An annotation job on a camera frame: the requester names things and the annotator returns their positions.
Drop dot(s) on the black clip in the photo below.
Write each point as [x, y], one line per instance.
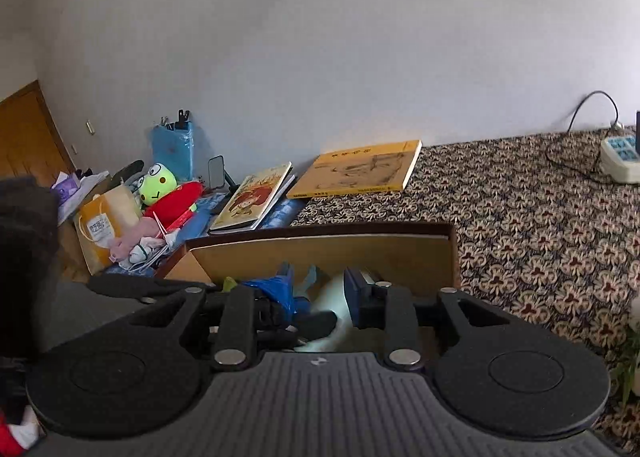
[182, 117]

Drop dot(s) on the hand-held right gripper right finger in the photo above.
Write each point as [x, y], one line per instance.
[357, 297]

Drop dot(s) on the white power strip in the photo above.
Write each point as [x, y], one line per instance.
[617, 159]

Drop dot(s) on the wooden door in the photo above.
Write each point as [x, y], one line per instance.
[25, 137]

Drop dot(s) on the white green sock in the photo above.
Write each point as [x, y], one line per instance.
[137, 253]

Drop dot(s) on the red white carton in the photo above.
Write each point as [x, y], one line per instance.
[10, 437]

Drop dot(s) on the blue paper bag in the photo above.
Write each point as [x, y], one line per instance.
[172, 152]

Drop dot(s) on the green frog plush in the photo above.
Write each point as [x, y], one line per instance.
[157, 184]

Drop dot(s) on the black phone stand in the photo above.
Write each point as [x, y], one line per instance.
[216, 169]

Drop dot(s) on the wall switch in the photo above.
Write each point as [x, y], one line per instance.
[90, 127]

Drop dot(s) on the green plush toy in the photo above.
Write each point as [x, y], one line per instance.
[230, 283]

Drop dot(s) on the pink cloth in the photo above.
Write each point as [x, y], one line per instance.
[135, 232]

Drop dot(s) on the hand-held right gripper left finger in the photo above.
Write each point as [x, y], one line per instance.
[275, 287]

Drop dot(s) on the black cloth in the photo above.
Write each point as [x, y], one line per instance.
[317, 323]

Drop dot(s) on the purple printed pack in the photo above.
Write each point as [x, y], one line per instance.
[65, 187]

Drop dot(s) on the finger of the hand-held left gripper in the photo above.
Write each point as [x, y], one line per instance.
[125, 285]

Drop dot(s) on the white crumpled sheet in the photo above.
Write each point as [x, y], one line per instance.
[90, 182]

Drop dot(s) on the yellow paper bag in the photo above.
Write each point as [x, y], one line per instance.
[102, 227]

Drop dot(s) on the blue glasses case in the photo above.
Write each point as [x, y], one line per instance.
[195, 224]

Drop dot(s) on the green artificial leaves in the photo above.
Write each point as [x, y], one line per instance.
[627, 369]

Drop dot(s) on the black curved object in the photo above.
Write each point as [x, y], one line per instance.
[127, 171]

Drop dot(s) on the brown cardboard box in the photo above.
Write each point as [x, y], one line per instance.
[325, 249]

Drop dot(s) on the illustrated picture book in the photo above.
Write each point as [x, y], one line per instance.
[250, 197]

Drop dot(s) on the patterned brown bedspread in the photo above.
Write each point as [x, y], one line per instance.
[525, 237]

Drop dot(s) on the yellow book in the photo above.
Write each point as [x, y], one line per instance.
[360, 169]

